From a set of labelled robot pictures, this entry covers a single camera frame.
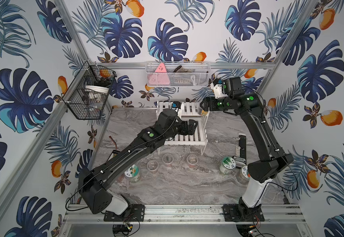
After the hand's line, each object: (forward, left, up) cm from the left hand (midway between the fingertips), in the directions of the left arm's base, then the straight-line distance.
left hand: (191, 119), depth 70 cm
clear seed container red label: (-7, -4, -28) cm, 30 cm away
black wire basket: (+19, +61, -6) cm, 64 cm away
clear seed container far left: (-12, +19, -29) cm, 37 cm away
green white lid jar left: (-19, +29, -27) cm, 44 cm away
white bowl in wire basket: (+15, +51, +2) cm, 53 cm away
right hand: (+12, -9, 0) cm, 15 cm away
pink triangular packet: (+32, +19, 0) cm, 37 cm away
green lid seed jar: (-9, -24, -26) cm, 36 cm away
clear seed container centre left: (-7, +11, -28) cm, 31 cm away
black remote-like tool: (-2, -34, -32) cm, 47 cm away
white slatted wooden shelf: (+12, 0, -7) cm, 14 cm away
